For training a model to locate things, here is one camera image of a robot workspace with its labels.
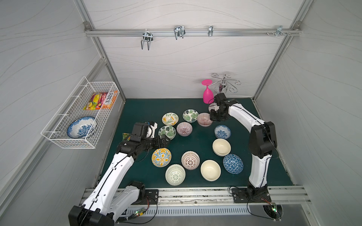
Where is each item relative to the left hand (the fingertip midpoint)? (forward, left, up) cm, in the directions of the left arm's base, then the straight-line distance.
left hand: (164, 141), depth 76 cm
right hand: (+23, -29, -7) cm, 37 cm away
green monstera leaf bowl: (+17, +1, -16) cm, 23 cm away
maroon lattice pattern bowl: (-4, -15, -17) cm, 23 cm away
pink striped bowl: (+18, -11, -16) cm, 26 cm away
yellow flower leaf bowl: (+27, 0, -15) cm, 31 cm away
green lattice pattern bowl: (-12, -6, -17) cm, 22 cm away
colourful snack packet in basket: (+15, +33, +16) cm, 40 cm away
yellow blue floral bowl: (-2, +4, -17) cm, 17 cm away
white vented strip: (-29, -15, -18) cm, 37 cm away
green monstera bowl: (+31, -15, -16) cm, 38 cm away
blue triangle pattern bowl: (-5, -41, -16) cm, 44 cm away
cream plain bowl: (+5, -35, -16) cm, 39 cm away
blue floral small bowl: (+17, -37, -16) cm, 44 cm away
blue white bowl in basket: (-2, +36, +15) cm, 39 cm away
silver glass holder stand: (+37, -36, +10) cm, 52 cm away
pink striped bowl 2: (+23, -25, -11) cm, 35 cm away
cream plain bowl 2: (-9, -27, -17) cm, 33 cm away
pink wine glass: (+36, -27, 0) cm, 45 cm away
